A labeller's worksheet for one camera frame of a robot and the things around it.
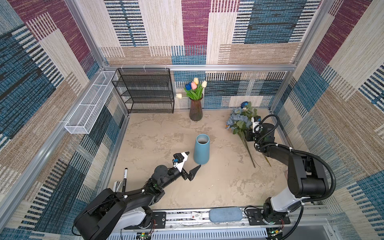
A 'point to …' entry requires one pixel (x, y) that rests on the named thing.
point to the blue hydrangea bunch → (240, 121)
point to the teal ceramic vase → (201, 154)
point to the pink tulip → (194, 87)
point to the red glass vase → (196, 111)
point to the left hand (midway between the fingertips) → (194, 157)
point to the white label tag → (197, 216)
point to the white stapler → (117, 187)
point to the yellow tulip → (196, 80)
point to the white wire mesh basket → (82, 120)
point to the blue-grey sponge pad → (224, 214)
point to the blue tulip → (188, 89)
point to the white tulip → (179, 95)
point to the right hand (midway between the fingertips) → (247, 130)
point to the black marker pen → (124, 180)
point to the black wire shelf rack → (146, 90)
